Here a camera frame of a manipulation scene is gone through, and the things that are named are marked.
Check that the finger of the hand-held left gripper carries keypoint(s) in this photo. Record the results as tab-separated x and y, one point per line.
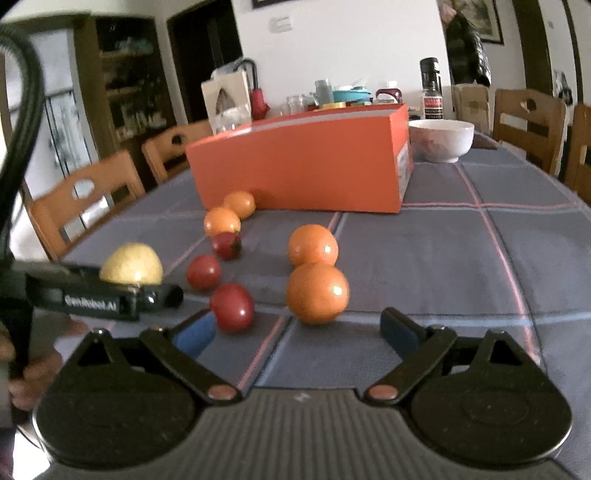
159	297

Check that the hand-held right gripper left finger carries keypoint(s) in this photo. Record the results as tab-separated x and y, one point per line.
194	333

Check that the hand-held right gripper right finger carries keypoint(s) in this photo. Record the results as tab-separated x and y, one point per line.
399	332

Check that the yellow lemon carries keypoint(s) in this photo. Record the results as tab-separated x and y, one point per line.
131	263

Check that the dark red tomato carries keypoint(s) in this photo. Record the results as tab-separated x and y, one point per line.
226	244

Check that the large orange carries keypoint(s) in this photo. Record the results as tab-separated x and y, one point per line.
311	244
316	293

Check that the small orange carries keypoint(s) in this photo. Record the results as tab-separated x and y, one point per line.
221	221
241	203

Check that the orange cardboard box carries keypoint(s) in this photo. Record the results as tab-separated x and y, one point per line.
295	170

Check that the person's left hand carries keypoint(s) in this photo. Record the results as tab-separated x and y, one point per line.
41	378

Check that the grey plaid tablecloth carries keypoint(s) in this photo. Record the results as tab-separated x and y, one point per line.
438	258

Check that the white bowl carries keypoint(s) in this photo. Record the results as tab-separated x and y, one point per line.
441	141

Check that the beige paper bag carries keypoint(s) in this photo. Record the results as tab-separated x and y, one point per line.
210	92

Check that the red umbrella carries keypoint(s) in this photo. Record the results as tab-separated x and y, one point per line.
260	104

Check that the dark sauce bottle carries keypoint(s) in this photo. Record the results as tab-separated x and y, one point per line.
433	108

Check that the dark wooden cabinet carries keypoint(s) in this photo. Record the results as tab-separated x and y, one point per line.
134	69

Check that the clear glass jar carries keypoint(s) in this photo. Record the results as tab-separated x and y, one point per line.
295	105

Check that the red supplement bottle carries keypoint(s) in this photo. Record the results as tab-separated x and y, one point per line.
388	96

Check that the teal bowl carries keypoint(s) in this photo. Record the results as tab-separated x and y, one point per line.
353	95

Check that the grey tumbler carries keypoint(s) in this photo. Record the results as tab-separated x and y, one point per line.
324	92

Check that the dark wooden door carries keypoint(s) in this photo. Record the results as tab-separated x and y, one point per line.
203	46

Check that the black thermos bottle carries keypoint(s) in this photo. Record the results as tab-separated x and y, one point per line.
429	74

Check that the dark hanging jacket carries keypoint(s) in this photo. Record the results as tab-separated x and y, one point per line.
468	50

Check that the large framed picture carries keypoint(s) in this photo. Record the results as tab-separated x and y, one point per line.
277	3

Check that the small framed picture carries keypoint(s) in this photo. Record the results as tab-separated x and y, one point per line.
485	18

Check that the dark door frame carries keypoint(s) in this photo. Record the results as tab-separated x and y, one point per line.
531	46

